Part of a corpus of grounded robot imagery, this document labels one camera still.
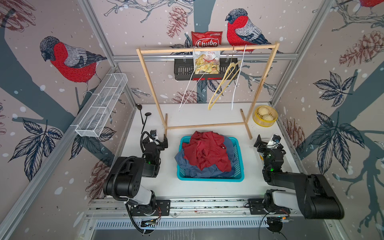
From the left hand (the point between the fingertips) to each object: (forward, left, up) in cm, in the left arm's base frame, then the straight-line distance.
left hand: (158, 132), depth 91 cm
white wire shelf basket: (-5, +27, +20) cm, 34 cm away
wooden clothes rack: (+9, -1, +17) cm, 19 cm away
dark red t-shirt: (-18, -29, +13) cm, 37 cm away
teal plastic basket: (-25, -47, -4) cm, 53 cm away
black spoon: (+24, +15, -10) cm, 30 cm away
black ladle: (+31, +23, -10) cm, 39 cm away
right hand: (-4, -66, +2) cm, 66 cm away
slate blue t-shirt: (-23, -30, -4) cm, 38 cm away
